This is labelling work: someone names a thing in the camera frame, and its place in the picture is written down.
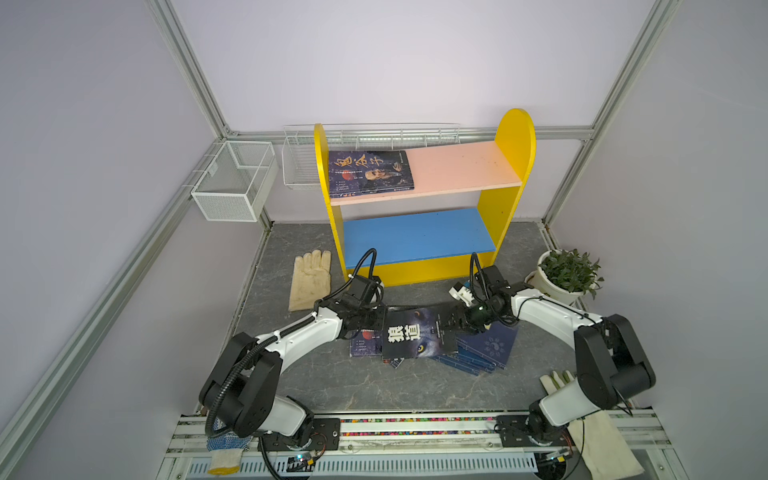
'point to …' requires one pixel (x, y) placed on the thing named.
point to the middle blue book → (471, 362)
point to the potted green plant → (564, 275)
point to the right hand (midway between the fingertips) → (446, 332)
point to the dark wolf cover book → (417, 331)
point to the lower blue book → (457, 366)
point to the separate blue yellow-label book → (396, 362)
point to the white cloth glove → (603, 449)
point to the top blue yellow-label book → (494, 343)
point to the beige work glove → (311, 280)
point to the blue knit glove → (227, 450)
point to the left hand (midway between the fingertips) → (385, 322)
